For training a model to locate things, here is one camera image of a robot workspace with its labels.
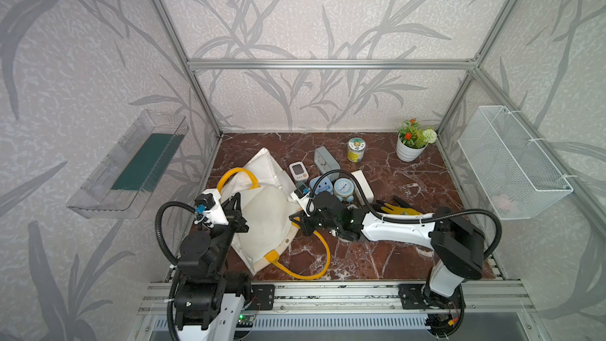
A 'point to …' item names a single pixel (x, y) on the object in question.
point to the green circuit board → (245, 320)
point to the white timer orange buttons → (299, 171)
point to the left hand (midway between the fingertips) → (241, 195)
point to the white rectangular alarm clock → (362, 187)
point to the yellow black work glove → (383, 207)
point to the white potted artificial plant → (413, 140)
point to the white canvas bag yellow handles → (270, 214)
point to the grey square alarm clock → (327, 163)
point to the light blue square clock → (324, 185)
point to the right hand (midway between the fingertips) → (289, 217)
